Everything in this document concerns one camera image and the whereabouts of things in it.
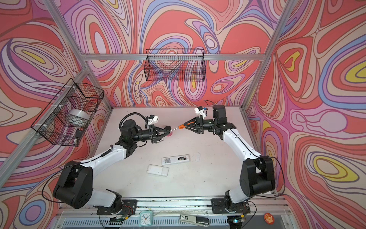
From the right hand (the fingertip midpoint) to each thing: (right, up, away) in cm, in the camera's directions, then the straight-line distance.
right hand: (186, 129), depth 74 cm
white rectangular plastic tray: (-17, -26, +12) cm, 33 cm away
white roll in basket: (-56, +8, -1) cm, 56 cm away
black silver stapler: (+6, -42, -9) cm, 44 cm away
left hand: (-9, -3, -3) cm, 10 cm away
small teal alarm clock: (-20, -44, -5) cm, 48 cm away
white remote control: (-6, -20, +14) cm, 26 cm away
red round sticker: (+41, -45, -4) cm, 61 cm away
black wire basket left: (-64, +4, -1) cm, 64 cm away
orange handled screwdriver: (-3, +1, -1) cm, 3 cm away
